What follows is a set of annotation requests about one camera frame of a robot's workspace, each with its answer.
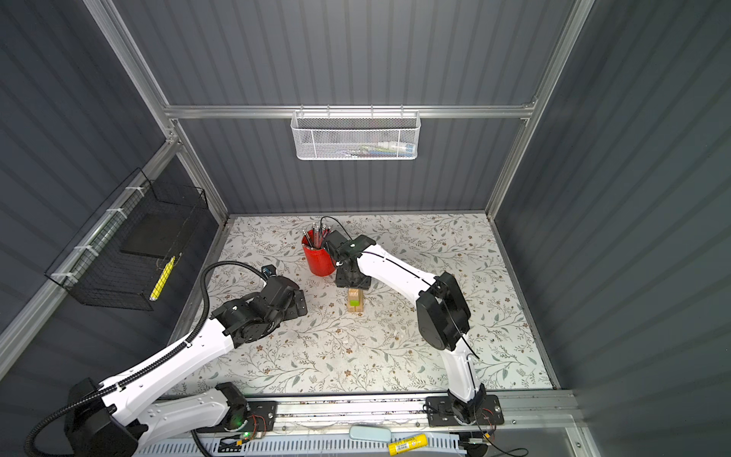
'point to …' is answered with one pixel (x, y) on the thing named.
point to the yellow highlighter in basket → (163, 280)
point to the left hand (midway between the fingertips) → (291, 301)
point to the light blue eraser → (371, 433)
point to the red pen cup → (320, 260)
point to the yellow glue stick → (408, 443)
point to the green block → (354, 303)
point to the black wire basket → (126, 255)
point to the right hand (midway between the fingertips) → (351, 285)
